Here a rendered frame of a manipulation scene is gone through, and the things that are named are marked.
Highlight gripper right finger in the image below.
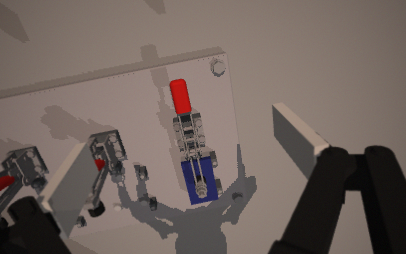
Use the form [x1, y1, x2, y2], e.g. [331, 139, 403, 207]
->
[268, 102, 406, 254]

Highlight beige fixture plate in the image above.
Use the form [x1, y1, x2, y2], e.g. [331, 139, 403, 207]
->
[0, 52, 247, 238]

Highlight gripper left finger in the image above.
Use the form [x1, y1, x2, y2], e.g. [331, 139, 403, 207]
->
[0, 142, 99, 254]

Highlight grey toggle clamp with red handle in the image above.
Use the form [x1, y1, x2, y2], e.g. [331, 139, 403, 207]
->
[83, 129, 126, 217]

